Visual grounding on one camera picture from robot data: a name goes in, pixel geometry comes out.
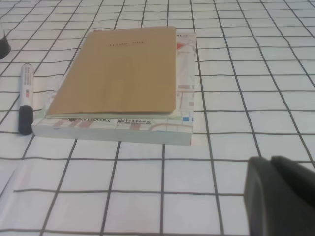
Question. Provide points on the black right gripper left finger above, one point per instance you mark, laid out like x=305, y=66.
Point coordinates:
x=4, y=45

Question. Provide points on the white marker black cap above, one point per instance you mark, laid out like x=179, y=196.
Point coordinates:
x=26, y=99

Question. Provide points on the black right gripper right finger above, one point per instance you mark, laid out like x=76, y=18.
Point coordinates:
x=279, y=198

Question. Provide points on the white map-cover book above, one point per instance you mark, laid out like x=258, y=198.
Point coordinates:
x=176, y=129

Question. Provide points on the brown kraft notebook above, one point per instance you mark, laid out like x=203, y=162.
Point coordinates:
x=125, y=73

